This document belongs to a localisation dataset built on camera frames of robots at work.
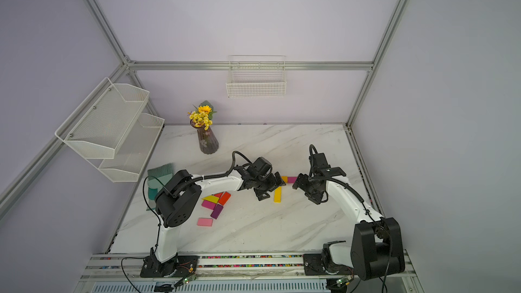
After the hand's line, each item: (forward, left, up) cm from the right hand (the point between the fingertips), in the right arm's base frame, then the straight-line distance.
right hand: (301, 194), depth 85 cm
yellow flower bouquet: (+30, +43, +19) cm, 56 cm away
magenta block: (+10, +2, -6) cm, 12 cm away
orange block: (+10, +6, -4) cm, 13 cm away
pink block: (-9, +41, -5) cm, 42 cm away
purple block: (-5, +37, -6) cm, 37 cm away
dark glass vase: (+28, +44, +3) cm, 53 cm away
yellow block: (+3, +10, -7) cm, 12 cm away
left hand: (+3, +9, -3) cm, 10 cm away
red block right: (+1, +34, -5) cm, 35 cm away
